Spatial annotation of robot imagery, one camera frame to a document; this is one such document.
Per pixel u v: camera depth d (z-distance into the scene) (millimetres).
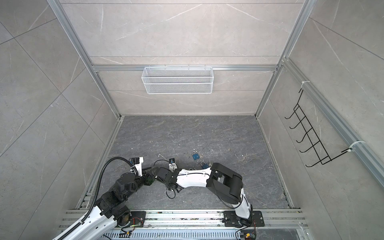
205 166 924
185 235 699
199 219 746
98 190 544
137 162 684
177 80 1003
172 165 780
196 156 953
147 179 675
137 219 729
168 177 661
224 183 484
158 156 959
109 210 544
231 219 727
